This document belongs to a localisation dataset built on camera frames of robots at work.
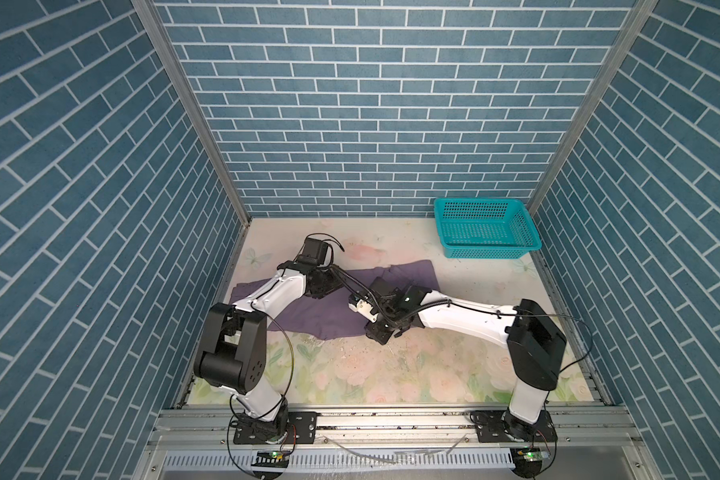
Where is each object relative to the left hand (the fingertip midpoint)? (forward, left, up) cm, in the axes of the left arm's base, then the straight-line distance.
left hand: (343, 281), depth 92 cm
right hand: (-14, -8, -1) cm, 16 cm away
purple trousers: (-6, +3, -10) cm, 12 cm away
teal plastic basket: (+30, -56, -8) cm, 64 cm away
